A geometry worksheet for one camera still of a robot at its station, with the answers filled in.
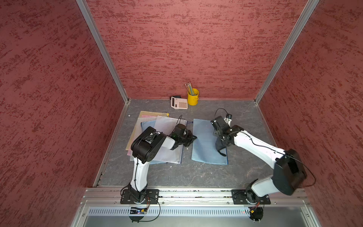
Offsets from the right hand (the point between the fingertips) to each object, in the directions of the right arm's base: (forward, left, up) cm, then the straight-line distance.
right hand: (219, 133), depth 87 cm
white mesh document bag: (+14, +36, -10) cm, 40 cm away
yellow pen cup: (+35, +15, -5) cm, 39 cm away
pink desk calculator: (+36, +28, -9) cm, 46 cm away
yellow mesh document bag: (+26, +55, -10) cm, 62 cm away
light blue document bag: (+14, +52, -9) cm, 55 cm away
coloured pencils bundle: (+40, +17, +4) cm, 44 cm away
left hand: (+1, +13, -10) cm, 16 cm away
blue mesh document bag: (-3, +9, -11) cm, 15 cm away
